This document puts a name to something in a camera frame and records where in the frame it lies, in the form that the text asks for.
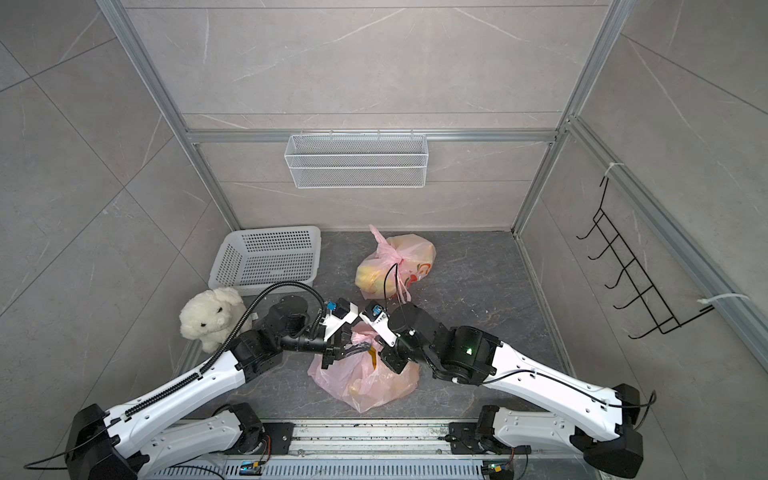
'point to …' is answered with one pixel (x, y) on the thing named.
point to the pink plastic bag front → (396, 263)
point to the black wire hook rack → (634, 273)
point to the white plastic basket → (250, 260)
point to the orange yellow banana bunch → (373, 353)
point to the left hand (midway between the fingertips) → (370, 344)
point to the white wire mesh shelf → (357, 161)
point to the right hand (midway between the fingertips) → (380, 337)
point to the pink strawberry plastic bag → (354, 380)
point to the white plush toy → (212, 315)
